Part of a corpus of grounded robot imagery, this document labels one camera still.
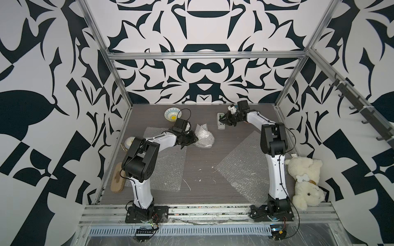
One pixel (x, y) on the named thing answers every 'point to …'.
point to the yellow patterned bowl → (172, 114)
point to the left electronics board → (142, 234)
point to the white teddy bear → (308, 192)
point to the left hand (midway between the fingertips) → (196, 136)
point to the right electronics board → (278, 232)
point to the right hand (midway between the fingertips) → (220, 117)
